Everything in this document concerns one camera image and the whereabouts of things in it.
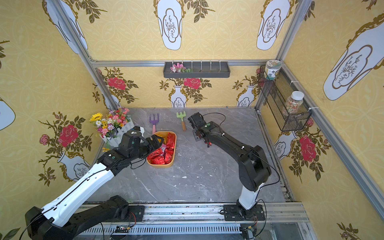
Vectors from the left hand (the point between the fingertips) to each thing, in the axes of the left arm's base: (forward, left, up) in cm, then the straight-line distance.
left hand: (154, 141), depth 77 cm
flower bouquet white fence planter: (+14, +28, -6) cm, 32 cm away
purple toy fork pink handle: (+31, +9, -22) cm, 39 cm away
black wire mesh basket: (+33, -76, +3) cm, 83 cm away
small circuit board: (-35, +16, -24) cm, 45 cm away
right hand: (+11, -28, -6) cm, 31 cm away
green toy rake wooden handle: (+36, -12, -21) cm, 44 cm away
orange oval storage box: (-2, -3, -15) cm, 15 cm away
